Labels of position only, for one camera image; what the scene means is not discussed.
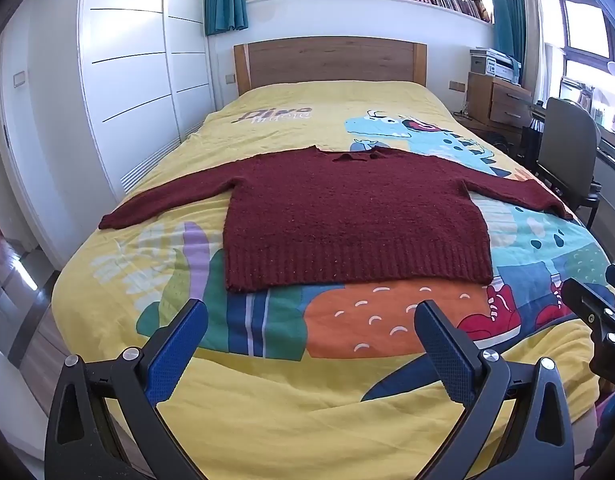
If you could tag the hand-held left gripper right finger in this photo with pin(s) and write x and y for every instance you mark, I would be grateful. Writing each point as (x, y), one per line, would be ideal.
(445, 355)

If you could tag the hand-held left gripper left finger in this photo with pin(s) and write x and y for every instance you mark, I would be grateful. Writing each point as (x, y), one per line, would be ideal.
(175, 355)

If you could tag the dark red knitted sweater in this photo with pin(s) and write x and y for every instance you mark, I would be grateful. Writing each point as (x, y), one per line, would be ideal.
(357, 220)

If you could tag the yellow dinosaur print bed cover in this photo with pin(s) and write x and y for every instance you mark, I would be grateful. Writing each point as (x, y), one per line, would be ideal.
(287, 410)

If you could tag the grey office chair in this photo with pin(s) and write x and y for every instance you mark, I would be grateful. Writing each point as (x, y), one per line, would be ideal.
(570, 135)

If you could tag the black bag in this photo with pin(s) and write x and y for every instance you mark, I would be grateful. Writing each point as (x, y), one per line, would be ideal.
(531, 142)

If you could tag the wooden drawer cabinet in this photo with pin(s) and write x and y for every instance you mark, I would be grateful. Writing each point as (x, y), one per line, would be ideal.
(502, 102)

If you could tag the white printer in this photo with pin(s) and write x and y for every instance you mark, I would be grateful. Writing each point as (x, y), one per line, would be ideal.
(495, 65)

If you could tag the large dark framed window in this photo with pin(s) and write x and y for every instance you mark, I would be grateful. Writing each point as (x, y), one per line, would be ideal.
(582, 30)

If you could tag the long teal curtain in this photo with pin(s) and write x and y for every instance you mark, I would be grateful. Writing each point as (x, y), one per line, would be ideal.
(507, 20)

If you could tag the white wardrobe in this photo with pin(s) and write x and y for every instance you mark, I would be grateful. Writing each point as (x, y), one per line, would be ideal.
(137, 60)

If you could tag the wooden bed headboard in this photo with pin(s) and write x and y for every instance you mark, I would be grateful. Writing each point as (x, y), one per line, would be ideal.
(332, 60)

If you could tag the grey wall socket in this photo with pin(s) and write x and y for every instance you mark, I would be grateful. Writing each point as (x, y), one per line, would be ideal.
(230, 79)
(456, 85)

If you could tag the wall light switch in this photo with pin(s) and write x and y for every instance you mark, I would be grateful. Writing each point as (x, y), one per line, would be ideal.
(20, 78)

